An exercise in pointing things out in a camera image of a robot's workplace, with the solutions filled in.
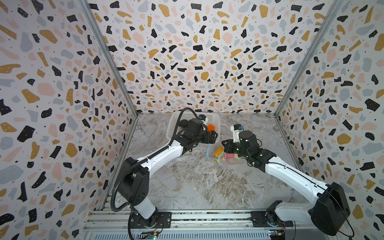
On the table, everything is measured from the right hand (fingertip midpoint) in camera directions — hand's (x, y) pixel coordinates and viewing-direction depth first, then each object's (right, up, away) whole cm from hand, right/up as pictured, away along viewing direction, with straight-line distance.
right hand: (220, 139), depth 79 cm
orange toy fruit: (-3, +6, +31) cm, 31 cm away
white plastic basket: (-1, +13, +31) cm, 34 cm away
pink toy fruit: (+7, -10, +10) cm, 16 cm away
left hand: (-4, +4, +4) cm, 7 cm away
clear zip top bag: (+2, -11, +3) cm, 12 cm away
